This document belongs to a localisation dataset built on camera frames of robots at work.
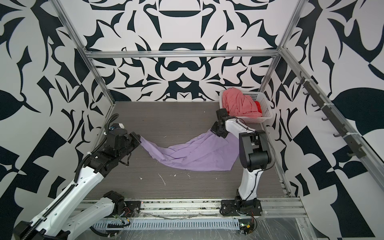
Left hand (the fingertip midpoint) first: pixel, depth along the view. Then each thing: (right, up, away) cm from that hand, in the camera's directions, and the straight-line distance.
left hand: (140, 132), depth 75 cm
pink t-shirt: (+58, +17, +34) cm, 70 cm away
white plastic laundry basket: (+77, +10, +29) cm, 83 cm away
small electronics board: (+51, -44, -4) cm, 67 cm away
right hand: (+41, -1, +23) cm, 47 cm away
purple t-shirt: (+37, -14, +17) cm, 43 cm away
